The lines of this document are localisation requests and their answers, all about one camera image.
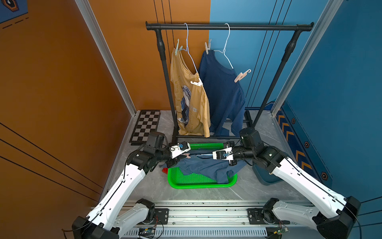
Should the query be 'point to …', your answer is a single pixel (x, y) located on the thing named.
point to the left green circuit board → (146, 232)
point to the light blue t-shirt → (201, 163)
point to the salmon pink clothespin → (188, 157)
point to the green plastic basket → (176, 178)
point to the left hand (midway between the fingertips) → (183, 150)
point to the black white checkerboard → (147, 121)
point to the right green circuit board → (280, 231)
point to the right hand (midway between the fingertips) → (215, 149)
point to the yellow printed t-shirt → (192, 108)
